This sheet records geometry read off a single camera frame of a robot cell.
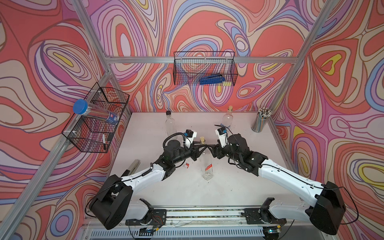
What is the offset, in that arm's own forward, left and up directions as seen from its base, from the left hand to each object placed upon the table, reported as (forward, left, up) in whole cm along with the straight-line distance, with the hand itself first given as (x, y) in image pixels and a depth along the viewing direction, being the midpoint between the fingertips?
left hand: (206, 146), depth 75 cm
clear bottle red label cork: (-3, 0, -9) cm, 10 cm away
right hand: (+2, -4, -3) cm, 6 cm away
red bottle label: (0, +10, -21) cm, 23 cm away
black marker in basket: (0, +51, +4) cm, 51 cm away
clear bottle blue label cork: (+21, -14, -3) cm, 26 cm away
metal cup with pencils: (+27, -38, -12) cm, 48 cm away
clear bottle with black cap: (+31, +24, -24) cm, 46 cm away
